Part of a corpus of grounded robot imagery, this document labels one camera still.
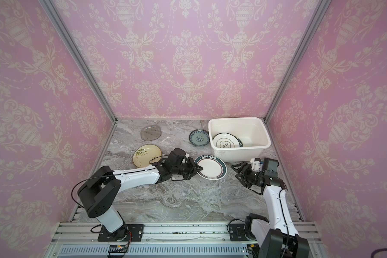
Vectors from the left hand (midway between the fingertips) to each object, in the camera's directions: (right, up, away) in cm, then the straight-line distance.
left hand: (205, 169), depth 81 cm
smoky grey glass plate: (-38, +18, +32) cm, 53 cm away
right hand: (+15, 0, 0) cm, 15 cm away
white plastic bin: (+31, +20, +22) cm, 42 cm away
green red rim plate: (+6, 0, +6) cm, 8 cm away
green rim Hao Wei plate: (+20, +13, +22) cm, 32 cm away
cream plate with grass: (-37, +5, +20) cm, 42 cm away
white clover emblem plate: (+14, +14, +21) cm, 29 cm away
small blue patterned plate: (-3, +16, +28) cm, 32 cm away
